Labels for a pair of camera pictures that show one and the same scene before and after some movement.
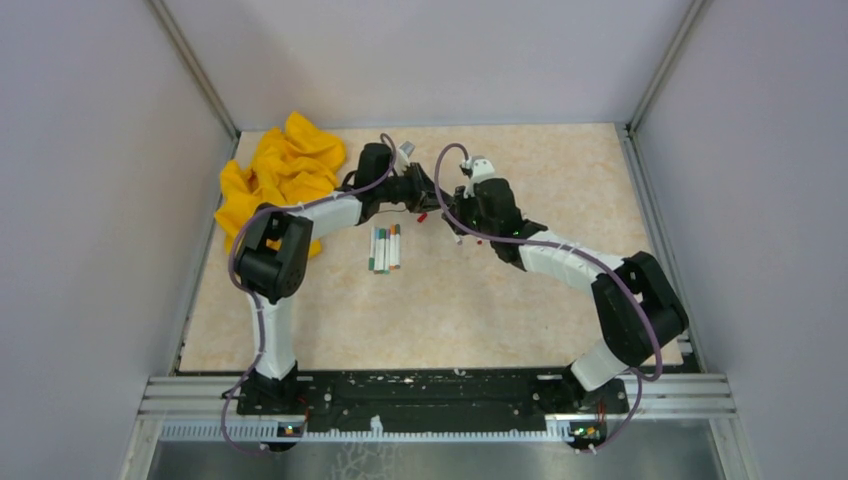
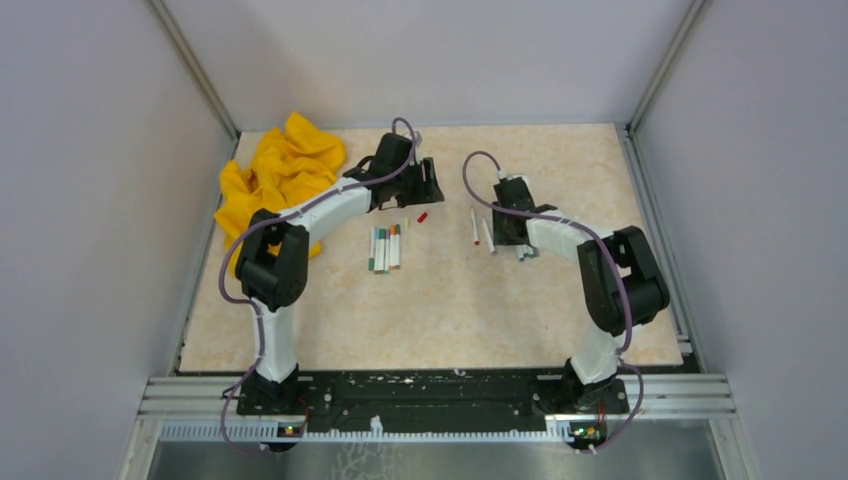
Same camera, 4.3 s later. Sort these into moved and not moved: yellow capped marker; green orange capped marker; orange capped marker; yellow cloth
Moved: yellow capped marker
Not moved: green orange capped marker; orange capped marker; yellow cloth
